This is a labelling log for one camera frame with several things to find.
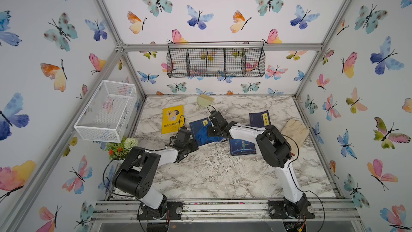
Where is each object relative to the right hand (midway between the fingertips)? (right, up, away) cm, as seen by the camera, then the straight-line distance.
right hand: (208, 130), depth 100 cm
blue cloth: (-4, -3, -4) cm, 6 cm away
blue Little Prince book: (+18, -9, -6) cm, 21 cm away
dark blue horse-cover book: (+33, +6, +7) cm, 35 cm away
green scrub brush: (-3, +19, +19) cm, 27 cm away
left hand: (-5, -7, -5) cm, 10 cm away
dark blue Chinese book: (-9, +2, +4) cm, 10 cm away
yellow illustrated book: (-24, +6, +7) cm, 26 cm away
